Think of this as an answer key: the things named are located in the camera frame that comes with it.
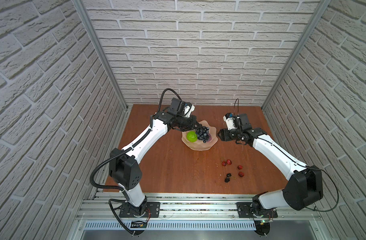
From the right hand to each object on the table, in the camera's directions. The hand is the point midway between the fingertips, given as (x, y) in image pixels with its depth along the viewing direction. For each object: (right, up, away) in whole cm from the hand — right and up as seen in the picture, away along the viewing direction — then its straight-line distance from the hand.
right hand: (223, 132), depth 84 cm
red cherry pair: (+5, -18, +5) cm, 20 cm away
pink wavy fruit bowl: (-13, -9, +13) cm, 21 cm away
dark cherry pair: (+3, -25, -1) cm, 26 cm away
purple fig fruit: (-6, -5, +13) cm, 15 cm away
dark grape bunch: (-12, 0, -7) cm, 14 cm away
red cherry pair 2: (+10, -25, +1) cm, 27 cm away
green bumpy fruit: (-18, -4, +10) cm, 21 cm away
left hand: (-13, +5, -7) cm, 16 cm away
